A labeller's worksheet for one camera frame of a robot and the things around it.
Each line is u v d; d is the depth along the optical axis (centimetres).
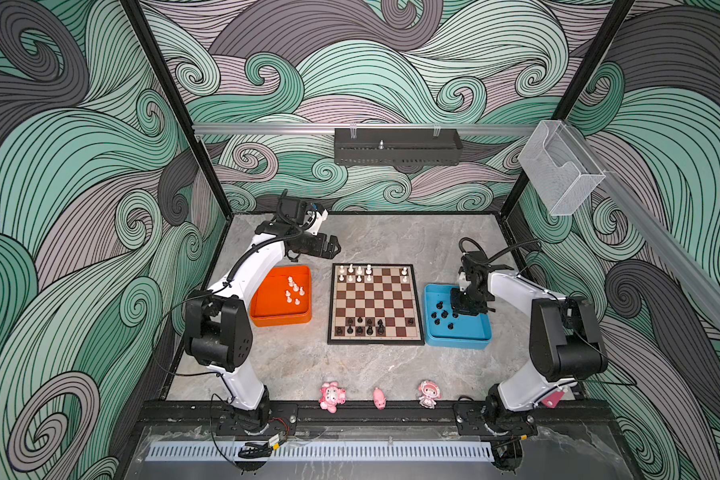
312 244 77
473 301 78
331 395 74
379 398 76
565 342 46
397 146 98
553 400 75
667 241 60
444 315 90
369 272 100
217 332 45
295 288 97
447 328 89
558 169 80
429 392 74
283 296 95
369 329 86
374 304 92
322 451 70
